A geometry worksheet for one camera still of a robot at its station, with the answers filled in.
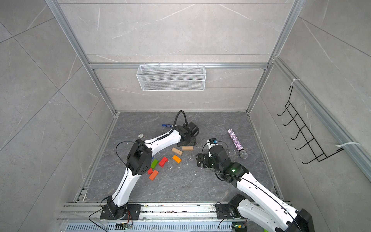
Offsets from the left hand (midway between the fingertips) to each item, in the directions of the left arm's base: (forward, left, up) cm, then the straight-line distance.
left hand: (190, 140), depth 97 cm
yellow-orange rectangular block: (-11, +9, -5) cm, 15 cm away
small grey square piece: (+8, +36, -5) cm, 37 cm away
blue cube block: (-26, +17, +29) cm, 43 cm away
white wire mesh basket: (+37, +12, +25) cm, 46 cm away
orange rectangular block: (-21, +23, -4) cm, 32 cm away
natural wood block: (-6, +8, -4) cm, 11 cm away
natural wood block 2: (-3, +2, -5) cm, 6 cm away
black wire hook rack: (-27, -52, +29) cm, 65 cm away
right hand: (-16, -6, +10) cm, 20 cm away
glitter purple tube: (-11, -34, -1) cm, 35 cm away
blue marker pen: (+17, +17, -4) cm, 25 cm away
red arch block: (-15, +18, -3) cm, 24 cm away
